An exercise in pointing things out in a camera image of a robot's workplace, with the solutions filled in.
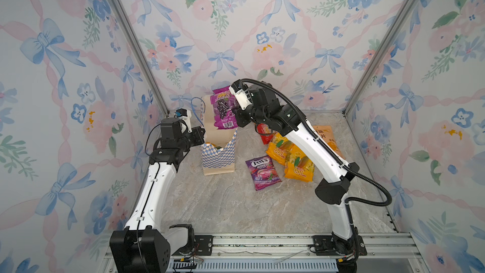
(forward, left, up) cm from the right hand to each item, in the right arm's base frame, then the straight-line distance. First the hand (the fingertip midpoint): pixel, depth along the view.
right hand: (234, 107), depth 71 cm
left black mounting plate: (-40, +12, -36) cm, 55 cm away
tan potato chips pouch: (+19, -50, -37) cm, 64 cm away
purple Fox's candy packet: (-8, -12, -35) cm, 38 cm away
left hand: (-1, +12, -10) cm, 16 cm away
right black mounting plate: (-39, -35, -37) cm, 64 cm away
